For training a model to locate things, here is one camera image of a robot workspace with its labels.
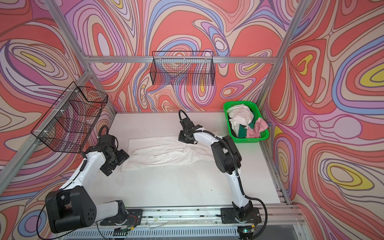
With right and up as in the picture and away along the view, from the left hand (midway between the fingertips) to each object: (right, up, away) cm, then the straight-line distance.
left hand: (123, 161), depth 85 cm
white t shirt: (+14, +4, +11) cm, 18 cm away
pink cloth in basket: (+86, +21, +15) cm, 90 cm away
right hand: (+34, +10, +15) cm, 38 cm away
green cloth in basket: (+73, +17, +13) cm, 76 cm away
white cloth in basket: (+73, +28, +18) cm, 80 cm away
